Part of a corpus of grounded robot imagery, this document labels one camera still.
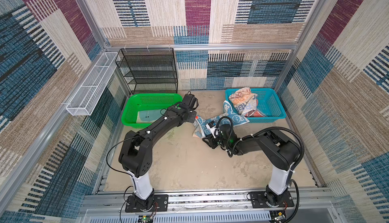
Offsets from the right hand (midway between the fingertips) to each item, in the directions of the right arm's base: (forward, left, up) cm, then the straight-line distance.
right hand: (205, 139), depth 94 cm
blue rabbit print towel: (+10, -15, +10) cm, 20 cm away
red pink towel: (+18, -34, +1) cm, 39 cm away
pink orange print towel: (+23, -27, +8) cm, 37 cm away
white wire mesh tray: (+7, +57, +33) cm, 66 cm away
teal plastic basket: (+24, -46, +5) cm, 53 cm away
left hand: (+11, +9, +14) cm, 19 cm away
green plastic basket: (+30, +47, +3) cm, 56 cm away
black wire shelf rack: (+46, +38, +18) cm, 62 cm away
